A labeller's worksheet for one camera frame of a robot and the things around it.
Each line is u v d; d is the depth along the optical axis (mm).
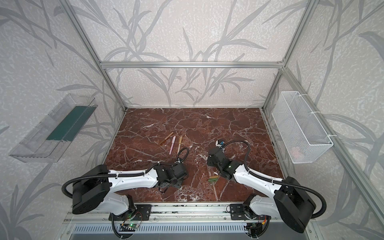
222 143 755
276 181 454
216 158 635
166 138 1019
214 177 861
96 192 416
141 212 731
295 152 730
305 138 601
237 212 727
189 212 753
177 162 679
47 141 639
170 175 641
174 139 1015
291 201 408
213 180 845
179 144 990
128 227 715
